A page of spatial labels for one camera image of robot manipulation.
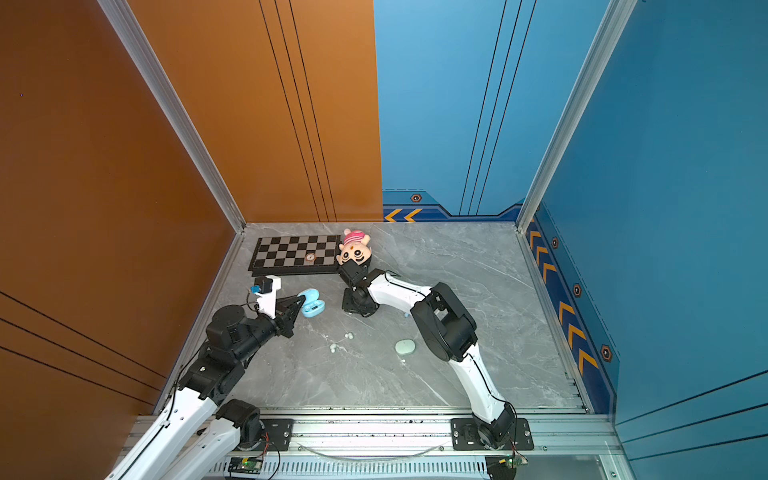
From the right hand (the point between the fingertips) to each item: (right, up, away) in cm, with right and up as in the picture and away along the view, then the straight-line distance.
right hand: (347, 309), depth 96 cm
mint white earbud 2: (+2, -7, -7) cm, 9 cm away
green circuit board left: (-21, -33, -24) cm, 46 cm away
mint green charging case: (+18, -9, -9) cm, 23 cm away
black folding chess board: (-20, +18, +10) cm, 29 cm away
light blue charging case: (-5, +5, -22) cm, 23 cm away
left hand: (-8, +8, -22) cm, 25 cm away
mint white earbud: (-3, -10, -9) cm, 13 cm away
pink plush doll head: (+1, +20, +6) cm, 21 cm away
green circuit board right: (+43, -30, -26) cm, 59 cm away
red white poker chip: (-15, +17, +9) cm, 24 cm away
